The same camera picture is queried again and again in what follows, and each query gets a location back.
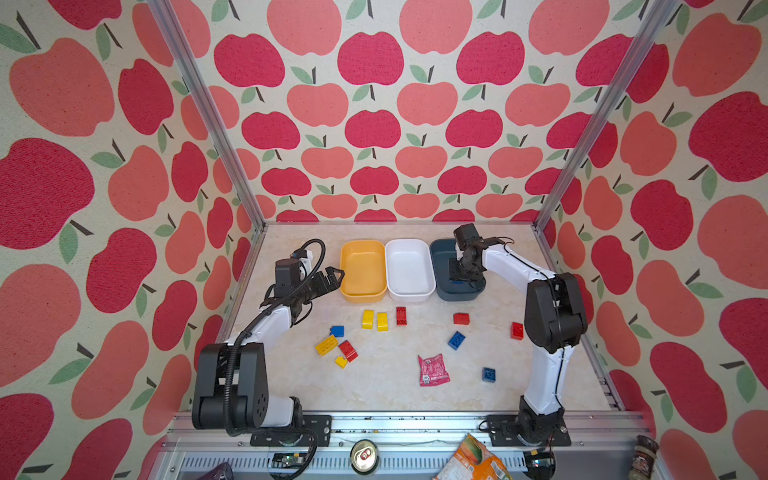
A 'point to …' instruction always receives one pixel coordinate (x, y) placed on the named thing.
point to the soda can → (364, 456)
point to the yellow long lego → (327, 345)
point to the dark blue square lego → (489, 374)
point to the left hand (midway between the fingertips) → (337, 278)
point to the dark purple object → (221, 472)
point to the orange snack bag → (472, 462)
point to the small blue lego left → (337, 330)
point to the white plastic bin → (409, 266)
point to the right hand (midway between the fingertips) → (461, 274)
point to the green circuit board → (288, 460)
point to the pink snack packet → (432, 371)
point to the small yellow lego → (341, 362)
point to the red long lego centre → (401, 315)
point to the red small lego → (461, 318)
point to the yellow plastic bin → (364, 266)
